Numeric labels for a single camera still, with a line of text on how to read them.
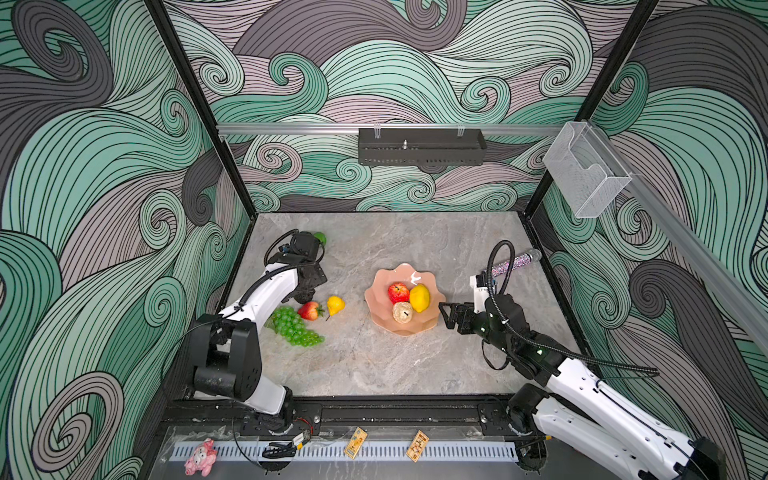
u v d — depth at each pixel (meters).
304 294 0.90
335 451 0.70
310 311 0.88
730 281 0.54
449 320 0.69
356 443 0.69
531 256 1.03
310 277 0.64
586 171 0.79
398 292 0.90
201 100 0.87
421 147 0.94
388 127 0.94
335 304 0.90
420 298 0.90
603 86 0.84
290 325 0.86
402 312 0.84
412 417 0.74
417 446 0.68
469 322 0.67
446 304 0.90
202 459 0.65
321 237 1.10
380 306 0.91
